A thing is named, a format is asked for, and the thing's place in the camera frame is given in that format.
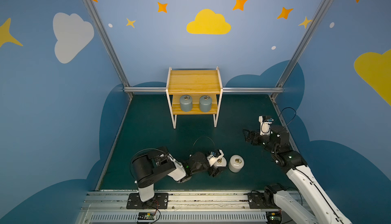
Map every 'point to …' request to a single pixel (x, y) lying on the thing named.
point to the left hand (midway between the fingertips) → (223, 158)
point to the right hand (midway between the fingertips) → (252, 128)
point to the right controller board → (274, 217)
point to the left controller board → (146, 216)
